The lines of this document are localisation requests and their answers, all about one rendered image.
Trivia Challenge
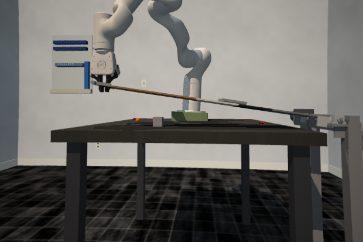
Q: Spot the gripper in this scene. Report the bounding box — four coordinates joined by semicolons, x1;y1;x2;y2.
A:
90;50;118;83

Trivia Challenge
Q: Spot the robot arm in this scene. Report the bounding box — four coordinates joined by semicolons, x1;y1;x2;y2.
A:
93;0;211;113

